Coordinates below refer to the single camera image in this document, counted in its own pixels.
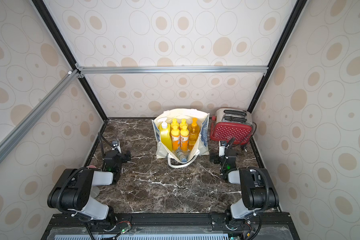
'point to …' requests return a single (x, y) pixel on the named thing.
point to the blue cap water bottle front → (182, 155)
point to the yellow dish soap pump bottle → (165, 130)
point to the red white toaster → (230, 123)
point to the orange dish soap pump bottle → (193, 135)
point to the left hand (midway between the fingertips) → (123, 147)
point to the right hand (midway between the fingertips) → (225, 150)
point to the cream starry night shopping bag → (203, 123)
